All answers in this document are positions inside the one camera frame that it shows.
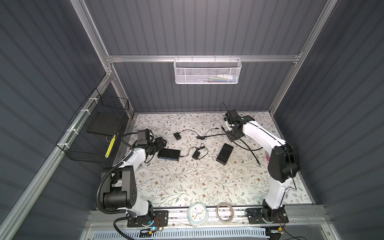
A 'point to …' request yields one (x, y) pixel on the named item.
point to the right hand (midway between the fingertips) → (237, 136)
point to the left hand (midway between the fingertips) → (162, 143)
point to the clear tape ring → (225, 212)
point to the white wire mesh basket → (207, 71)
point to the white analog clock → (197, 214)
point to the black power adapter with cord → (177, 136)
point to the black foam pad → (105, 123)
